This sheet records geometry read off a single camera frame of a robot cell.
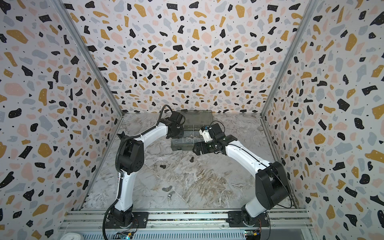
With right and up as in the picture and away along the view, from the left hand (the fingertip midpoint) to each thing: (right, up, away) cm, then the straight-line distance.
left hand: (182, 133), depth 101 cm
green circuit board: (-23, -47, -31) cm, 61 cm away
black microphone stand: (-31, -1, -20) cm, 36 cm away
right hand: (+12, -8, -16) cm, 22 cm away
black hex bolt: (-11, -20, -9) cm, 24 cm away
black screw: (+7, -17, -7) cm, 20 cm away
